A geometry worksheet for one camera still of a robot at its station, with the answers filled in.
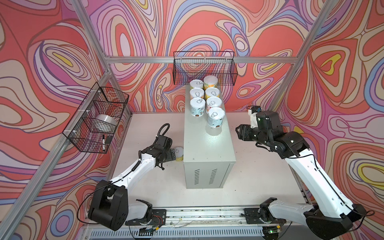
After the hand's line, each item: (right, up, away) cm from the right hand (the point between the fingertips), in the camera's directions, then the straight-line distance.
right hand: (243, 133), depth 70 cm
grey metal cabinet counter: (-18, -8, -12) cm, 23 cm away
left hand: (-39, -14, +18) cm, 45 cm away
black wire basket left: (-73, +3, +2) cm, 73 cm away
